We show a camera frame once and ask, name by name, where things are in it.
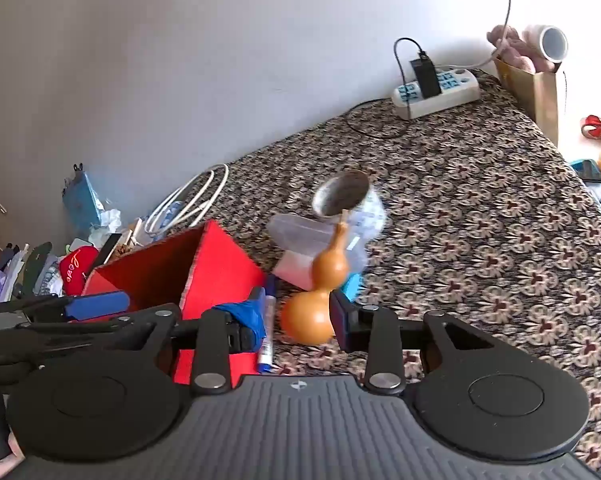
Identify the white coiled cable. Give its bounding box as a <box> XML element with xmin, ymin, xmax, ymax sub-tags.
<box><xmin>143</xmin><ymin>162</ymin><xmax>231</xmax><ymax>238</ymax></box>

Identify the white cup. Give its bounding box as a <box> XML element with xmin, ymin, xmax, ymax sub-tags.
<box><xmin>523</xmin><ymin>25</ymin><xmax>569</xmax><ymax>63</ymax></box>

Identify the white power strip cord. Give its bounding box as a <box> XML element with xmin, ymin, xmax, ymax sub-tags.
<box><xmin>443</xmin><ymin>0</ymin><xmax>513</xmax><ymax>73</ymax></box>

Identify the floral patterned tablecloth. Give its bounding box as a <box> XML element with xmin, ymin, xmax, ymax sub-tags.
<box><xmin>210</xmin><ymin>74</ymin><xmax>601</xmax><ymax>474</ymax></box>

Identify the blue white marker pen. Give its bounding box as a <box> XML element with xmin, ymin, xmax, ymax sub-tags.
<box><xmin>257</xmin><ymin>274</ymin><xmax>276</xmax><ymax>373</ymax></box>

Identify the black power adapter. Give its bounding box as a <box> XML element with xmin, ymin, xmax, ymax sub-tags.
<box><xmin>410</xmin><ymin>56</ymin><xmax>442</xmax><ymax>99</ymax></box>

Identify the white power strip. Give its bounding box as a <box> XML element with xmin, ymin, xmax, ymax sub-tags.
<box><xmin>391</xmin><ymin>66</ymin><xmax>482</xmax><ymax>122</ymax></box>

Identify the black adapter cable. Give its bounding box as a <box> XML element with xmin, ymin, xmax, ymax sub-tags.
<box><xmin>344</xmin><ymin>36</ymin><xmax>432</xmax><ymax>141</ymax></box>

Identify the clear plastic container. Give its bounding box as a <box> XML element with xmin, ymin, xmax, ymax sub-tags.
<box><xmin>267</xmin><ymin>214</ymin><xmax>377</xmax><ymax>289</ymax></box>

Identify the orange calabash gourd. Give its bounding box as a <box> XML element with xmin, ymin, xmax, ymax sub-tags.
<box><xmin>281</xmin><ymin>209</ymin><xmax>349</xmax><ymax>346</ymax></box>

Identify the red cardboard box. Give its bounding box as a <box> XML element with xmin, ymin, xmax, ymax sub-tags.
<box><xmin>82</xmin><ymin>221</ymin><xmax>266</xmax><ymax>392</ymax></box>

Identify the brown paper bag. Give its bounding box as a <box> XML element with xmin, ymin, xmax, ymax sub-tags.
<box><xmin>496</xmin><ymin>60</ymin><xmax>566</xmax><ymax>146</ymax></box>

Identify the blue gift bag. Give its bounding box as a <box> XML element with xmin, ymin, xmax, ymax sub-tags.
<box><xmin>62</xmin><ymin>162</ymin><xmax>105</xmax><ymax>233</ymax></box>

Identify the pink plush toy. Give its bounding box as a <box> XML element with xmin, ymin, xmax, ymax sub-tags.
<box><xmin>486</xmin><ymin>25</ymin><xmax>557</xmax><ymax>74</ymax></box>

